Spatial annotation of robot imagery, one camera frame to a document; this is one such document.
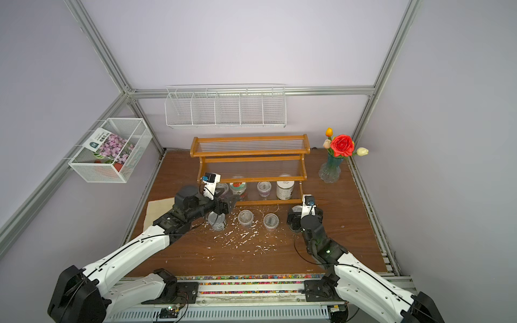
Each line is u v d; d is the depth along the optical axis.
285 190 0.91
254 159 0.98
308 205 0.68
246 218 0.87
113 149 0.75
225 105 0.99
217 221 0.87
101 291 0.41
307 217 0.62
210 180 0.67
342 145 0.72
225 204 0.69
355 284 0.51
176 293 0.71
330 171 0.99
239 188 0.94
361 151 0.81
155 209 0.98
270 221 0.87
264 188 0.95
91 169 0.74
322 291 0.65
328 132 0.87
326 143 0.83
